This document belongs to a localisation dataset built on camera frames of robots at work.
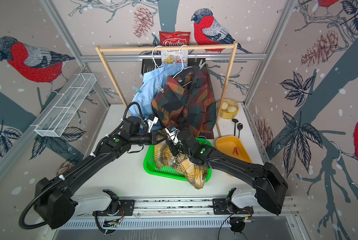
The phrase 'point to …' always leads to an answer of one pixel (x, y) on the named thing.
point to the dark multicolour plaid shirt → (187, 100)
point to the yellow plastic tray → (233, 146)
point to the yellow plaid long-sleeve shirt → (195, 173)
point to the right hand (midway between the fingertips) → (168, 139)
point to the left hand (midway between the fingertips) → (169, 135)
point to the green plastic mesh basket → (150, 165)
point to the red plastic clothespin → (235, 150)
